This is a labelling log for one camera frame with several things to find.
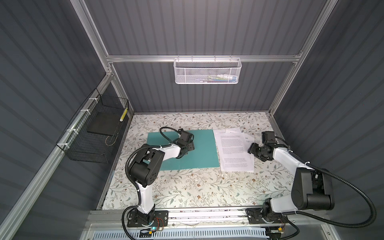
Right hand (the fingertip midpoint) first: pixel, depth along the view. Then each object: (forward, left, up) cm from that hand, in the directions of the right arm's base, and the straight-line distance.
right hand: (254, 152), depth 92 cm
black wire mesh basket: (-3, +87, +25) cm, 90 cm away
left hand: (+8, +42, -3) cm, 42 cm away
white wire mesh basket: (+68, +27, +16) cm, 75 cm away
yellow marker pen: (+10, +76, +25) cm, 80 cm away
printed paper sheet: (+6, +12, -5) cm, 14 cm away
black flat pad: (+1, +81, +28) cm, 86 cm away
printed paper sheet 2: (+14, -2, -5) cm, 15 cm away
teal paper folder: (+15, +67, -5) cm, 69 cm away
